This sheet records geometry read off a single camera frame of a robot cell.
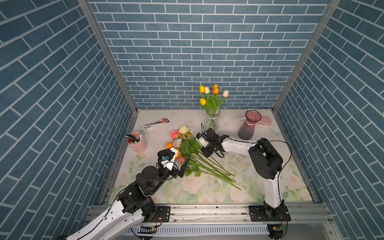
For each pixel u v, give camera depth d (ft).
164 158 1.75
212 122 3.36
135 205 1.63
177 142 3.07
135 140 3.06
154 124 3.61
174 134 3.24
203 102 2.78
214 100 3.13
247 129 3.13
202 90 2.98
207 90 3.03
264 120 3.76
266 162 1.72
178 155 3.00
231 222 2.38
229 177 2.84
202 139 2.90
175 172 1.95
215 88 2.98
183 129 3.41
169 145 3.09
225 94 3.04
